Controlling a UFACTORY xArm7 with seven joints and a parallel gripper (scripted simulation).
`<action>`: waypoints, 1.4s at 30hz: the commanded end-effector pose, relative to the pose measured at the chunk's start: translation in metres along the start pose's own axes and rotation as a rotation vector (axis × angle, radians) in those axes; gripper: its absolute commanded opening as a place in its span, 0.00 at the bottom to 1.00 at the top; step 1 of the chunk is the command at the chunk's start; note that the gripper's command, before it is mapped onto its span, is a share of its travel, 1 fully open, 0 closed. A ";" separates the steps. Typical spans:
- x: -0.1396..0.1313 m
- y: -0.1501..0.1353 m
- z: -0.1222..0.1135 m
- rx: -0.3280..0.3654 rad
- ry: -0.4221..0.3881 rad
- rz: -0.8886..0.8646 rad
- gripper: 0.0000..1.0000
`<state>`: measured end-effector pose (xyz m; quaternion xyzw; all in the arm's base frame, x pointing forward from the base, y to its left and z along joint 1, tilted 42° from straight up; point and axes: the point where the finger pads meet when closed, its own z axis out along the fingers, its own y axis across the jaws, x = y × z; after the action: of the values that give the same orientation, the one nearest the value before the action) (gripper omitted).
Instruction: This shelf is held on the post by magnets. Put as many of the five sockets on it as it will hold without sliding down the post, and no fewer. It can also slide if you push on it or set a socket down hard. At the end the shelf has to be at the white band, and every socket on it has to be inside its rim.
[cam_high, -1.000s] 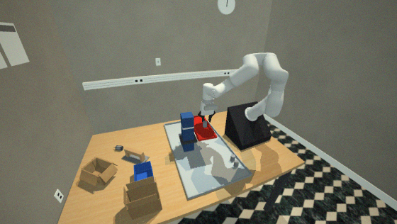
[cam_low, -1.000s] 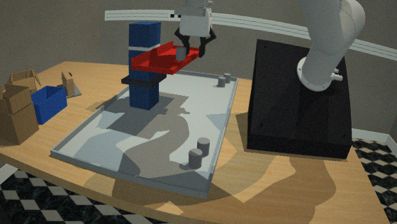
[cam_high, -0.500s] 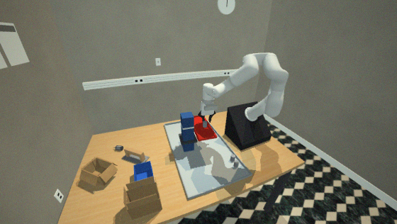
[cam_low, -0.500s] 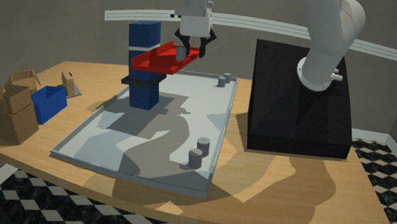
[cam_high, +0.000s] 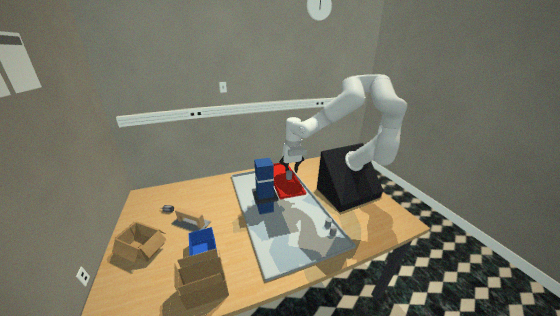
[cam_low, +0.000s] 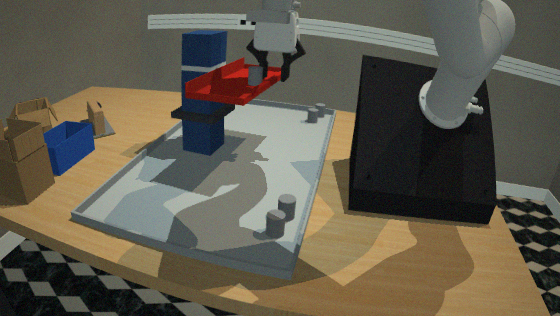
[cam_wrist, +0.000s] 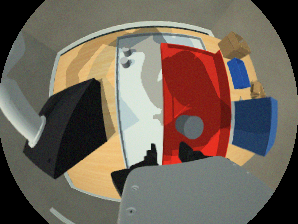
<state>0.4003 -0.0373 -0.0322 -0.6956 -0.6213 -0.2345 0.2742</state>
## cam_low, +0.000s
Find blue open bin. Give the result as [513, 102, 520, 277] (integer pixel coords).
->
[43, 121, 95, 176]

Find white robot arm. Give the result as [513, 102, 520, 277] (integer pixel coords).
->
[246, 0, 515, 129]

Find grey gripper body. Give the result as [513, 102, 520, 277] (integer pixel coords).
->
[253, 10, 300, 53]

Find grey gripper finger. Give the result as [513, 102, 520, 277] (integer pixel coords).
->
[246, 38, 268, 79]
[281, 38, 306, 82]

